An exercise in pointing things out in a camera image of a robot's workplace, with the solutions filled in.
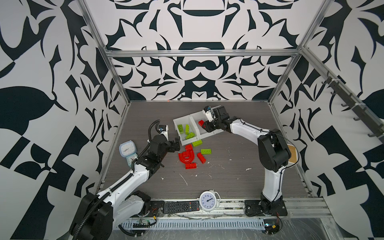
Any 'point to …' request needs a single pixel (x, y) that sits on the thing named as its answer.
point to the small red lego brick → (189, 148)
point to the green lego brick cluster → (190, 135)
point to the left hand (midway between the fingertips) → (171, 134)
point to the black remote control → (180, 206)
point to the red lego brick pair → (201, 122)
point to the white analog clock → (209, 200)
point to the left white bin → (184, 120)
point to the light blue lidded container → (127, 148)
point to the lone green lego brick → (180, 128)
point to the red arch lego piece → (187, 157)
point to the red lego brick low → (191, 165)
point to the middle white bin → (199, 131)
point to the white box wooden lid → (293, 157)
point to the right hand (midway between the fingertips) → (205, 123)
